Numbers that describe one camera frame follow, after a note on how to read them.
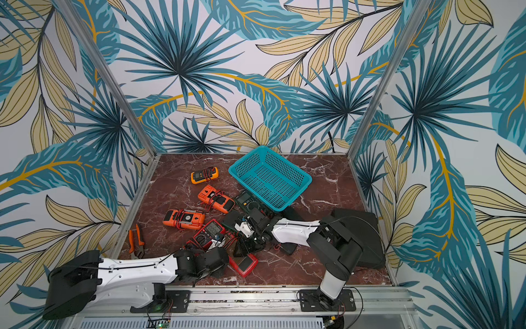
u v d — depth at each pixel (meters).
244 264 0.79
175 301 0.73
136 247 0.86
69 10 0.68
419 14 0.69
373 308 0.74
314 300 0.74
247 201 0.97
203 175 1.05
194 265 0.60
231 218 0.92
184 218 0.90
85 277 0.46
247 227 0.80
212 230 0.86
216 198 0.95
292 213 0.97
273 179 1.09
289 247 0.84
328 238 0.52
